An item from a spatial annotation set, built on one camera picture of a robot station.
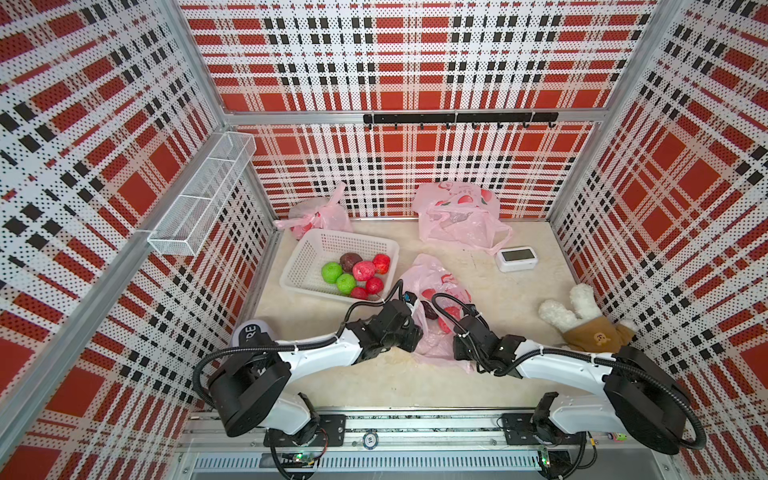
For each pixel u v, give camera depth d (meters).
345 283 0.96
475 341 0.66
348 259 0.99
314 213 1.07
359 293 0.94
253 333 0.82
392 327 0.67
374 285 0.95
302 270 1.01
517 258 1.06
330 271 0.98
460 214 1.19
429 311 0.87
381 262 1.00
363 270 0.96
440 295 0.77
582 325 0.86
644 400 0.41
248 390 0.43
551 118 0.87
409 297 0.77
